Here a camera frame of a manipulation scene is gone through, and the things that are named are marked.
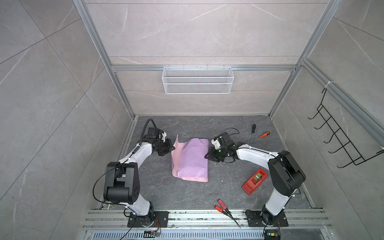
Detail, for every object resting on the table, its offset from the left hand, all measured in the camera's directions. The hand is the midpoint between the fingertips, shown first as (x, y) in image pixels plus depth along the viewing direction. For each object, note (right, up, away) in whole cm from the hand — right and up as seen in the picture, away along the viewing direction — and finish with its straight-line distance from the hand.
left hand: (174, 144), depth 91 cm
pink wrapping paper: (+10, -9, -2) cm, 13 cm away
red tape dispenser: (+46, -19, -9) cm, 51 cm away
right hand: (+19, -8, 0) cm, 21 cm away
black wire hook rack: (+80, +7, -23) cm, 84 cm away
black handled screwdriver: (+57, +9, +20) cm, 61 cm away
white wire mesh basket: (+13, +43, +10) cm, 46 cm away
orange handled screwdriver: (+64, +5, +17) cm, 66 cm away
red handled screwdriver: (+26, -32, -15) cm, 44 cm away
